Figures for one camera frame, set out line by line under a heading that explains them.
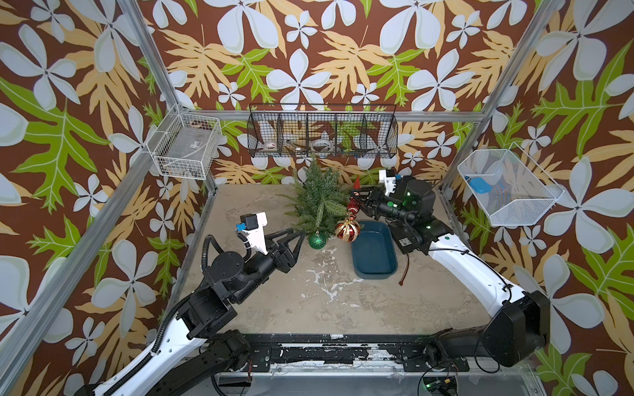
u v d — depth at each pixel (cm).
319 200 75
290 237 56
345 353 76
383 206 65
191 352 44
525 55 76
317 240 76
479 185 86
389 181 69
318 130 98
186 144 86
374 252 96
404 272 93
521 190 78
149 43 75
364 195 69
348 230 69
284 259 51
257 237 51
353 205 68
